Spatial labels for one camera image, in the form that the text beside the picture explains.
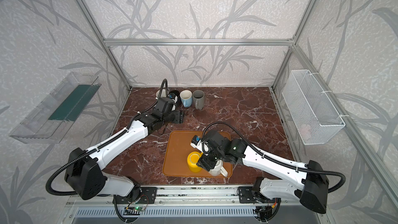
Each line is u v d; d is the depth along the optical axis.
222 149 0.55
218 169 0.74
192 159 0.76
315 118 0.61
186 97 1.02
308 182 0.39
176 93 1.05
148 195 0.73
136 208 0.71
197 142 0.63
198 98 1.01
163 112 0.63
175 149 0.89
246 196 0.73
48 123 0.64
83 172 0.41
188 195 0.75
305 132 0.73
